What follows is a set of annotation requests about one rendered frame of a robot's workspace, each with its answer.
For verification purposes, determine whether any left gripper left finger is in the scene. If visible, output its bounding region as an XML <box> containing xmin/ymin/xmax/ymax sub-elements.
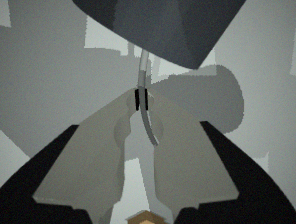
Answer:
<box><xmin>0</xmin><ymin>88</ymin><xmax>139</xmax><ymax>224</ymax></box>

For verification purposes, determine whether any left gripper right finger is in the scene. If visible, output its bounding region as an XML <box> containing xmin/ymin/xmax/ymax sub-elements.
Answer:
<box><xmin>145</xmin><ymin>87</ymin><xmax>296</xmax><ymax>224</ymax></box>

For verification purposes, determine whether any grey cable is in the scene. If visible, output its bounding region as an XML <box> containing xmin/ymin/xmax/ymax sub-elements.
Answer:
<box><xmin>138</xmin><ymin>49</ymin><xmax>158</xmax><ymax>148</ymax></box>

